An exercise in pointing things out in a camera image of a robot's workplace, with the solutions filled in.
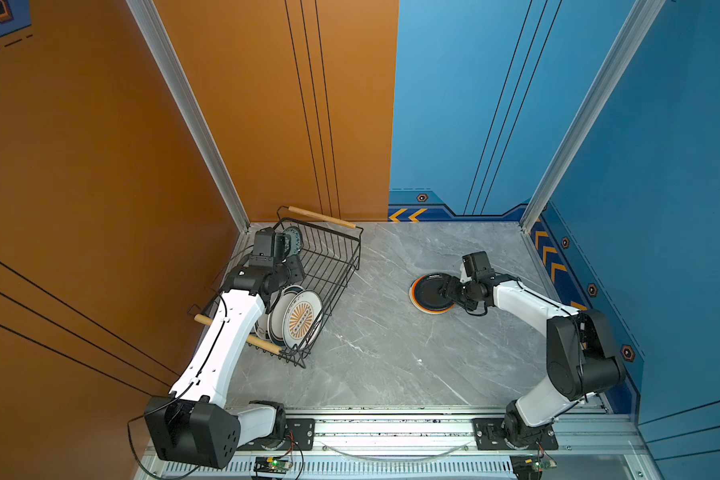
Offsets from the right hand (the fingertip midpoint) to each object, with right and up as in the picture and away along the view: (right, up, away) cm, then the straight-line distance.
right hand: (442, 294), depth 94 cm
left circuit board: (-47, -38, -23) cm, 64 cm away
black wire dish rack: (-38, +13, +14) cm, 43 cm away
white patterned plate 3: (-53, -7, -12) cm, 55 cm away
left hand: (-44, +10, -14) cm, 47 cm away
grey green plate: (-50, +18, +15) cm, 55 cm away
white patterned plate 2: (-49, -4, -12) cm, 50 cm away
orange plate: (-7, -4, +1) cm, 9 cm away
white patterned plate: (-43, -5, -8) cm, 44 cm away
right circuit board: (+15, -38, -23) cm, 47 cm away
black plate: (-4, 0, +3) cm, 5 cm away
